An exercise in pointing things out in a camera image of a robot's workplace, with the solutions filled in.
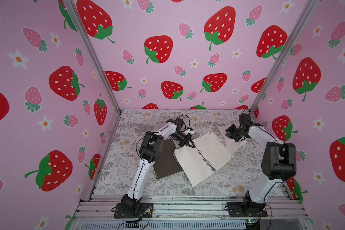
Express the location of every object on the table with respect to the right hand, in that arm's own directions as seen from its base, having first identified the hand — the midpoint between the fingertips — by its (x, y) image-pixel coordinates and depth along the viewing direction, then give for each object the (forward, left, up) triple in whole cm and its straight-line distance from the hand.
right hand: (230, 135), depth 96 cm
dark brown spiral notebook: (-24, +42, 0) cm, 48 cm away
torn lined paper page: (-4, -2, -7) cm, 9 cm away
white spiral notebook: (-13, +14, -7) cm, 20 cm away
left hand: (-10, +24, -4) cm, 26 cm away
